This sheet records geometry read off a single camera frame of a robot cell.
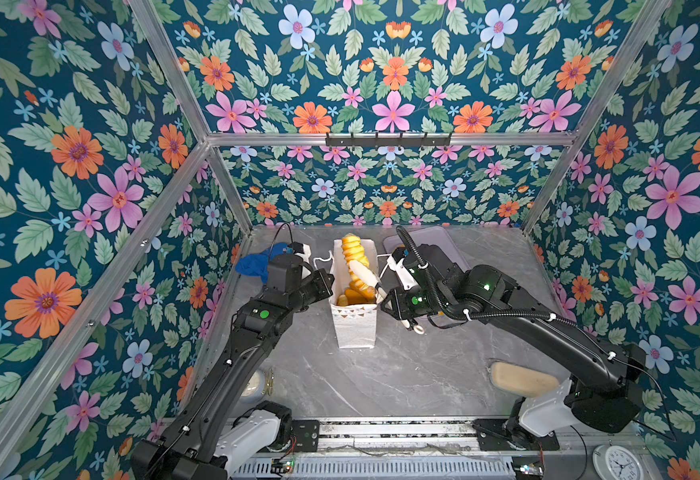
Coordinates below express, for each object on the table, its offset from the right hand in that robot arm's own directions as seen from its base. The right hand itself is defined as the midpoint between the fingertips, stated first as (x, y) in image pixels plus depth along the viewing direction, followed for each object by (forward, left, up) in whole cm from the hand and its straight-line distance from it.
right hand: (382, 303), depth 65 cm
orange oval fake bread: (+15, +8, -23) cm, 29 cm away
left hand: (+10, +10, 0) cm, 14 cm away
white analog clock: (-27, -53, -26) cm, 65 cm away
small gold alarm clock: (-10, +32, -25) cm, 42 cm away
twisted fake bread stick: (+12, +7, +4) cm, 14 cm away
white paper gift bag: (+1, +7, -13) cm, 15 cm away
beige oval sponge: (-9, -37, -26) cm, 46 cm away
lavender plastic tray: (+49, -19, -29) cm, 60 cm away
